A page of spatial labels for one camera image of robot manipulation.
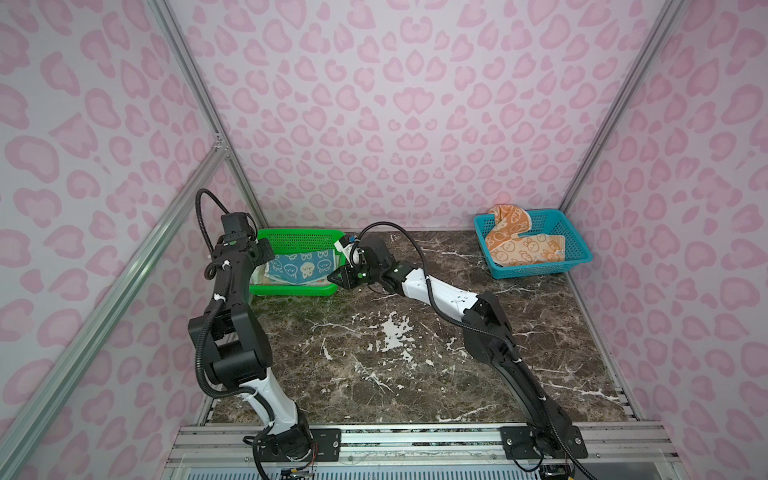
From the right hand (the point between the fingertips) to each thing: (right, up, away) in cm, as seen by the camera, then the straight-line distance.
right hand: (332, 274), depth 87 cm
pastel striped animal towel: (-24, -1, +6) cm, 25 cm away
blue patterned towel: (-14, +2, +18) cm, 23 cm away
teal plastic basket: (+76, +18, +28) cm, 83 cm away
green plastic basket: (-24, +11, +31) cm, 41 cm away
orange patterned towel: (+61, +9, +27) cm, 67 cm away
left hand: (-23, +8, +3) cm, 24 cm away
